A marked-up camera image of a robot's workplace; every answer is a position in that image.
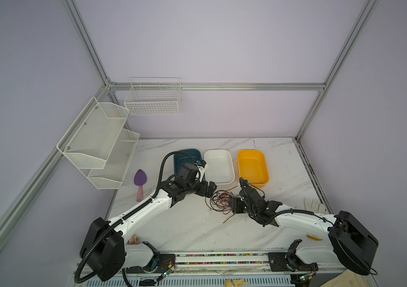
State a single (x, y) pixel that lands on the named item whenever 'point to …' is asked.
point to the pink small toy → (134, 239)
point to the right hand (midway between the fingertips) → (231, 202)
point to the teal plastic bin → (182, 157)
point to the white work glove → (315, 207)
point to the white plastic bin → (219, 168)
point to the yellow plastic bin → (253, 168)
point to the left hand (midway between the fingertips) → (206, 185)
